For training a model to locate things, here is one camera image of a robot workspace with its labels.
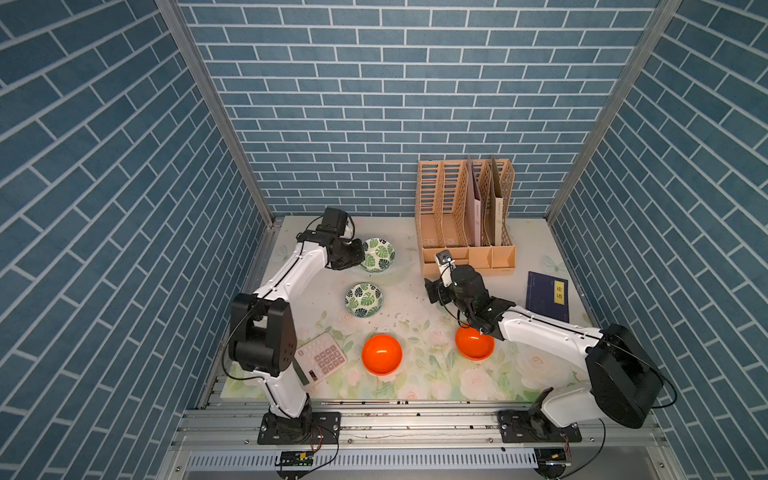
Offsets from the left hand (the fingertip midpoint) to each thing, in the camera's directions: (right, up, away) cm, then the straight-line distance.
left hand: (370, 256), depth 90 cm
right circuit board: (+45, -48, -19) cm, 69 cm away
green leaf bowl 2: (+2, 0, +4) cm, 4 cm away
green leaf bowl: (-3, -15, +6) cm, 16 cm away
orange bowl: (+4, -28, -6) cm, 29 cm away
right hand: (+21, -5, -3) cm, 22 cm away
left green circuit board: (-17, -49, -18) cm, 54 cm away
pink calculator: (-14, -29, -7) cm, 33 cm away
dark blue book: (+58, -14, +9) cm, 60 cm away
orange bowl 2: (+30, -25, -5) cm, 40 cm away
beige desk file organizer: (+31, +16, +15) cm, 38 cm away
